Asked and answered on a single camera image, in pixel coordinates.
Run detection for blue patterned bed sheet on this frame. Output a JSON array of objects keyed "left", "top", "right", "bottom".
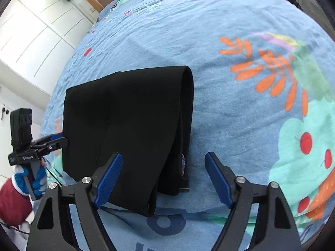
[{"left": 41, "top": 0, "right": 334, "bottom": 250}]

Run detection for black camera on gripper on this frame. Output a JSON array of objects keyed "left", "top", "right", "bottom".
[{"left": 10, "top": 108, "right": 32, "bottom": 152}]

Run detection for blue white gloved left hand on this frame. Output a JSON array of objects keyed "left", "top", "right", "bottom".
[{"left": 11, "top": 158, "right": 47, "bottom": 196}]

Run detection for white wardrobe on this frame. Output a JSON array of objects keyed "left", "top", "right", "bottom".
[{"left": 1, "top": 0, "right": 93, "bottom": 177}]

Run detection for black pants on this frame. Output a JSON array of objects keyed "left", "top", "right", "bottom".
[{"left": 62, "top": 66, "right": 194, "bottom": 217}]

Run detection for dark red sleeve forearm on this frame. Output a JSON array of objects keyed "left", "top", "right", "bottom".
[{"left": 0, "top": 179, "right": 32, "bottom": 228}]

